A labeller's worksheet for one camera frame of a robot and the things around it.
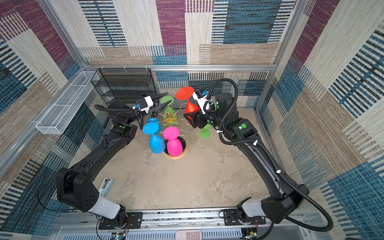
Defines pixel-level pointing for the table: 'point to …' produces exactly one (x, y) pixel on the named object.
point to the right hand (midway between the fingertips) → (191, 113)
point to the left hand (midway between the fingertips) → (168, 93)
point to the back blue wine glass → (155, 120)
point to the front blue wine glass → (157, 143)
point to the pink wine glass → (174, 145)
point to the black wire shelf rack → (126, 84)
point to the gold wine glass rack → (171, 120)
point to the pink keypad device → (188, 235)
